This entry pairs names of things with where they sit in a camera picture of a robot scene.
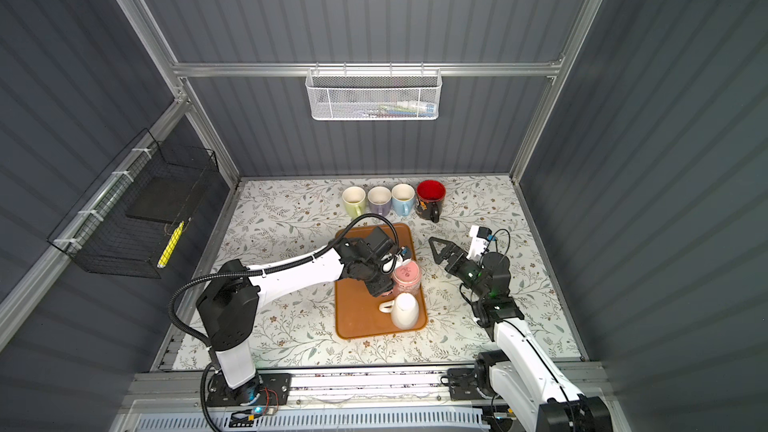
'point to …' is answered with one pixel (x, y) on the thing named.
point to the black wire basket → (132, 216)
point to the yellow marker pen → (170, 245)
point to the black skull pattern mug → (429, 197)
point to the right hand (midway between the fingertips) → (441, 247)
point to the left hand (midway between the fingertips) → (387, 277)
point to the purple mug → (379, 200)
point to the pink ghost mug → (406, 278)
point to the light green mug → (354, 201)
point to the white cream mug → (404, 308)
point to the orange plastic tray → (357, 310)
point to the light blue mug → (403, 199)
